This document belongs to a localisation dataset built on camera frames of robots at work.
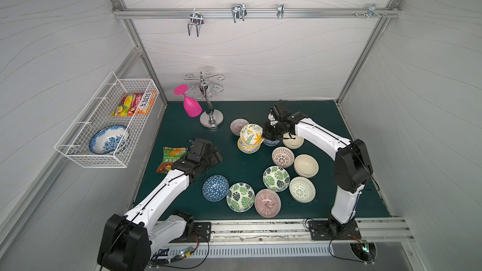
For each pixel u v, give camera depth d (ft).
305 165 2.96
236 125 3.44
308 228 2.46
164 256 2.27
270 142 3.24
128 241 1.24
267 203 2.62
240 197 2.69
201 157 2.09
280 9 2.36
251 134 3.05
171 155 2.99
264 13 2.56
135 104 2.38
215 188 2.76
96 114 2.10
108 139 2.08
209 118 3.62
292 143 3.17
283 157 3.07
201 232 2.41
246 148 3.22
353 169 1.61
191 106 3.13
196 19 2.57
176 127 3.53
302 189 2.76
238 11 2.51
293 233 2.46
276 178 2.89
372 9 2.51
